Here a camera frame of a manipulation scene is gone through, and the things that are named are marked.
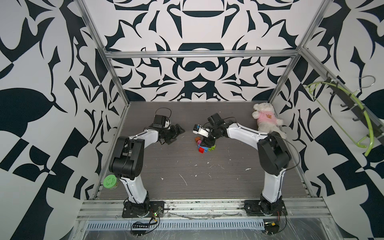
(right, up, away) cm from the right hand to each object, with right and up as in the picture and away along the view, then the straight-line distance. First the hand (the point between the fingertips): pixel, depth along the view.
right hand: (202, 136), depth 94 cm
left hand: (-14, +3, +2) cm, 14 cm away
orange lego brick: (-3, -2, +2) cm, 4 cm away
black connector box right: (+31, -40, -22) cm, 56 cm away
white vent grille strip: (-24, -38, -23) cm, 51 cm away
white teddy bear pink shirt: (+43, +9, +6) cm, 44 cm away
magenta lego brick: (-2, -4, +1) cm, 4 cm away
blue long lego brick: (+2, -7, -2) cm, 8 cm away
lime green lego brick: (+6, -7, 0) cm, 10 cm away
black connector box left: (-31, -40, -25) cm, 57 cm away
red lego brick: (-1, -8, -2) cm, 8 cm away
